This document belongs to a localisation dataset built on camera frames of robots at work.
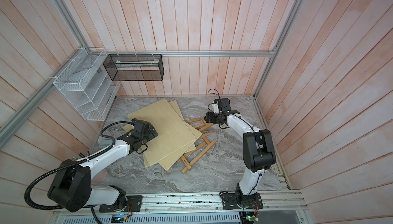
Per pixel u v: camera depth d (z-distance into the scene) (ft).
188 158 2.86
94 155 1.60
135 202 2.41
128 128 3.15
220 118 2.32
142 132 2.26
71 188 1.35
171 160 2.63
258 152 1.59
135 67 3.42
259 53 3.11
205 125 3.31
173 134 2.98
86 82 2.33
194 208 2.39
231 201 2.40
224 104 2.48
